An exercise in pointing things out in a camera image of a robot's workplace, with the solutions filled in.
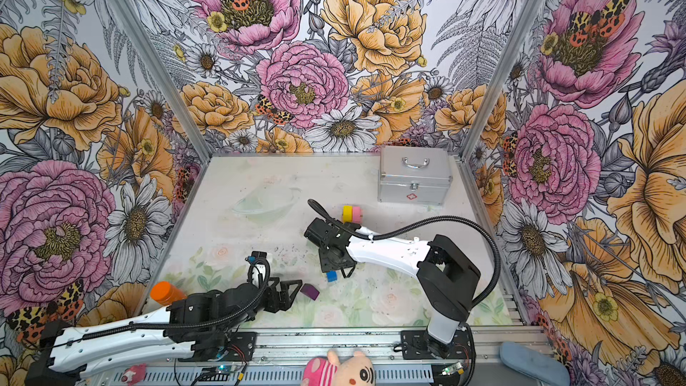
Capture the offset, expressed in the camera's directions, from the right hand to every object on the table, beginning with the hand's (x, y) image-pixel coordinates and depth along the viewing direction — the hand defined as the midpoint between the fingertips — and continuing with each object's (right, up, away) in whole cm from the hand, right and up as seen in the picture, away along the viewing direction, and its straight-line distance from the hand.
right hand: (335, 271), depth 83 cm
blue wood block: (-1, -3, +3) cm, 4 cm away
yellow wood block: (+3, +16, +11) cm, 20 cm away
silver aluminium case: (+28, +30, +15) cm, 43 cm away
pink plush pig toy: (+6, -17, -18) cm, 26 cm away
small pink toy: (-48, -20, -16) cm, 55 cm away
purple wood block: (-8, -6, 0) cm, 10 cm away
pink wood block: (+7, +16, +13) cm, 21 cm away
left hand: (-13, -2, -8) cm, 15 cm away
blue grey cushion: (+52, -20, -13) cm, 57 cm away
